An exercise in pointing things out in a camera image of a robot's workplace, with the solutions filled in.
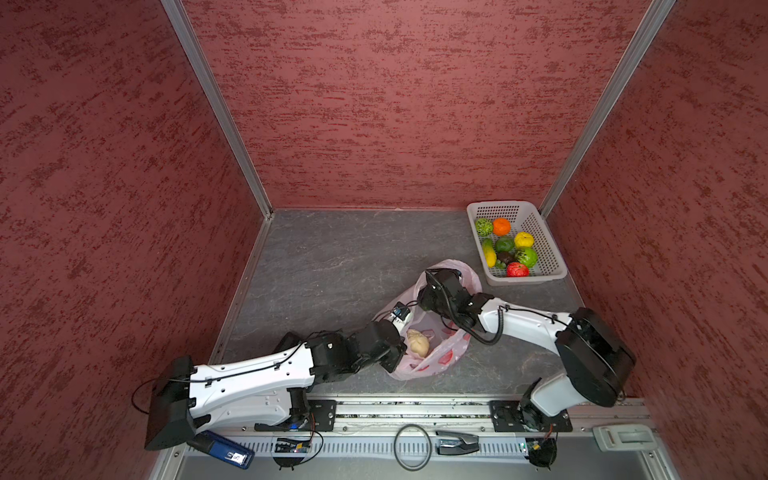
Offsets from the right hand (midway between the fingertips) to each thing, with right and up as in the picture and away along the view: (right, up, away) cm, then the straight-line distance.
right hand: (421, 303), depth 89 cm
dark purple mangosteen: (+30, +14, +12) cm, 35 cm away
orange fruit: (+32, +24, +21) cm, 46 cm away
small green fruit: (+25, +24, +20) cm, 40 cm away
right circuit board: (+28, -33, -18) cm, 47 cm away
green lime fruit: (+31, +18, +15) cm, 39 cm away
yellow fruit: (+39, +19, +17) cm, 47 cm away
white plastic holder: (+47, -28, -19) cm, 58 cm away
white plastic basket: (+42, +28, +24) cm, 56 cm away
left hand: (-7, -8, -15) cm, 18 cm away
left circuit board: (-36, -32, -16) cm, 51 cm away
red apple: (+32, +9, +7) cm, 35 cm away
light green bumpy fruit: (+37, +13, +9) cm, 40 cm away
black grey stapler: (+9, -29, -20) cm, 36 cm away
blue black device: (-49, -30, -21) cm, 61 cm away
